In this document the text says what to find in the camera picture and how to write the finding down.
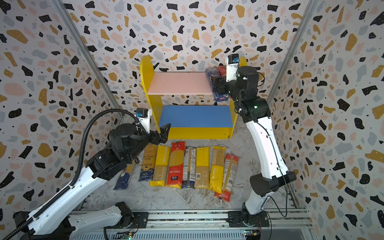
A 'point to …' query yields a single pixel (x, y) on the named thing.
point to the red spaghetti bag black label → (176, 167)
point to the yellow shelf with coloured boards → (188, 122)
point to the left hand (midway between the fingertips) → (160, 119)
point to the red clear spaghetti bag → (230, 169)
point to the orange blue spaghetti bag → (147, 169)
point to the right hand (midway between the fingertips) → (217, 71)
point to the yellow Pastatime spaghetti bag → (160, 171)
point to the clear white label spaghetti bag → (189, 167)
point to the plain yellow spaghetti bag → (202, 168)
